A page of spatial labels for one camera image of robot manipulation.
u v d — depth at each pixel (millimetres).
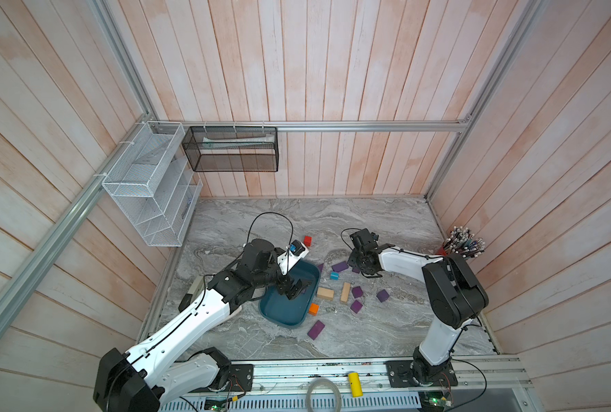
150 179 750
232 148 1040
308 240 1040
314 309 861
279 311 876
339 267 979
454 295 490
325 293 882
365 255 730
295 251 624
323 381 701
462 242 840
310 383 714
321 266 972
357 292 906
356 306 875
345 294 899
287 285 655
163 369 418
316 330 817
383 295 882
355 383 713
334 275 947
